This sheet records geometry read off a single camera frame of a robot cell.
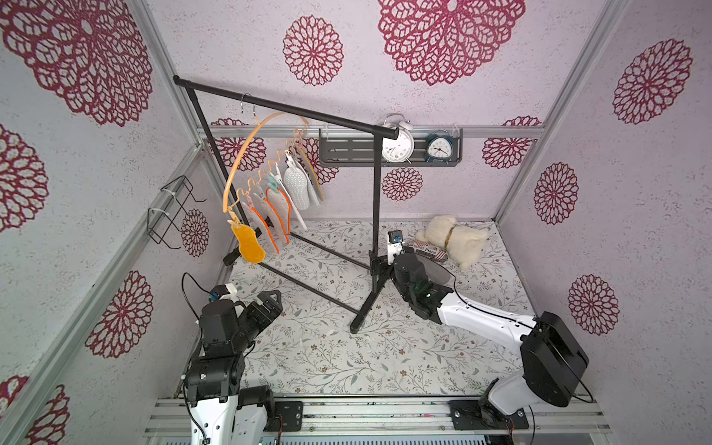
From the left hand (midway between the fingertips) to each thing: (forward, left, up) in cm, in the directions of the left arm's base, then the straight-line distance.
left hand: (272, 303), depth 72 cm
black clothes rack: (+29, +25, -20) cm, 43 cm away
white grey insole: (+42, -2, +5) cm, 42 cm away
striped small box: (+32, -49, -19) cm, 61 cm away
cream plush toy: (+32, -62, -15) cm, 71 cm away
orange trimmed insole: (+32, +3, +3) cm, 32 cm away
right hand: (+17, -30, +1) cm, 34 cm away
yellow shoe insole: (+19, +10, -2) cm, 22 cm away
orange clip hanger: (+57, +9, +13) cm, 59 cm away
